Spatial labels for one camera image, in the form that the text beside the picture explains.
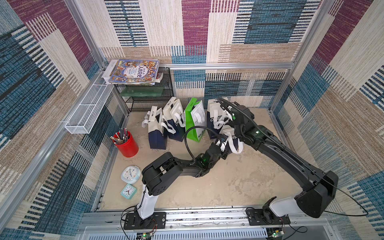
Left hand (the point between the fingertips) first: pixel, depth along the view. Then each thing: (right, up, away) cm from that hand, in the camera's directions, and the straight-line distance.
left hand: (227, 142), depth 87 cm
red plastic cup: (-59, -5, +7) cm, 60 cm away
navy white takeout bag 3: (-6, +15, +2) cm, 16 cm away
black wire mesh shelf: (-60, +30, +29) cm, 73 cm away
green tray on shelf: (-53, +31, +10) cm, 62 cm away
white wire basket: (-71, +13, -16) cm, 74 cm away
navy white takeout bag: (-39, +9, -3) cm, 41 cm away
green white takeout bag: (-19, +15, -1) cm, 24 cm away
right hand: (+6, +16, -11) cm, 20 cm away
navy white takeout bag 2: (-30, +15, -1) cm, 34 cm away
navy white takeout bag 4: (+2, 0, -7) cm, 7 cm away
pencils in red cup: (-62, +3, +3) cm, 62 cm away
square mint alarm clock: (-54, -26, -6) cm, 60 cm away
